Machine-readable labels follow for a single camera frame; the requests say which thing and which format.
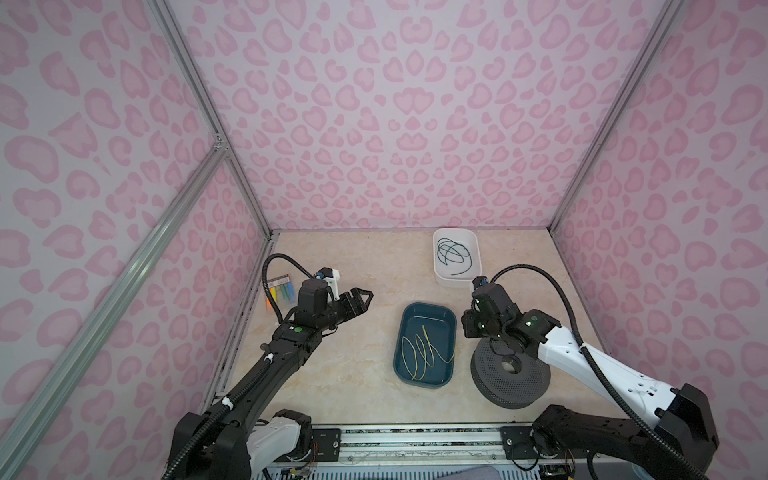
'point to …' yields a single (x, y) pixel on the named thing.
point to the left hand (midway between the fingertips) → (366, 294)
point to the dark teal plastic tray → (441, 326)
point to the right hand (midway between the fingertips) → (465, 318)
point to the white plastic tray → (468, 237)
